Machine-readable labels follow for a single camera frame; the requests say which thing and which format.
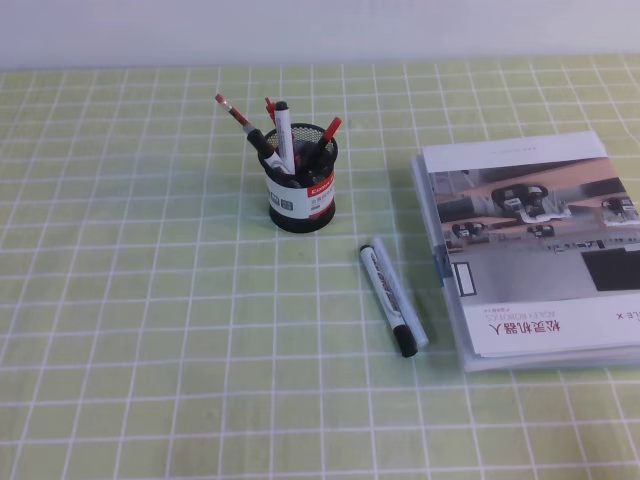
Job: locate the black mesh pen holder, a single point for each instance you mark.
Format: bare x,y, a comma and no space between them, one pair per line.
304,203

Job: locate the white marker on table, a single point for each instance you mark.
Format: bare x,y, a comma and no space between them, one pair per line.
390,307

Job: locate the white marker in holder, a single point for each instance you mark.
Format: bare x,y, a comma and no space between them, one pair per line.
284,133

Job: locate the robot brochure booklet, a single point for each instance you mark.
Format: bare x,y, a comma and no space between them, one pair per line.
530,240

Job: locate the clear plastic tube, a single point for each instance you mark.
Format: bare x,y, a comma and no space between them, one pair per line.
408,312

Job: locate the black capped white marker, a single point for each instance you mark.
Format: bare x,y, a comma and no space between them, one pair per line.
264,149

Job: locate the red capped pen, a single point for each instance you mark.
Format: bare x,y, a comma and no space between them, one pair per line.
327,136

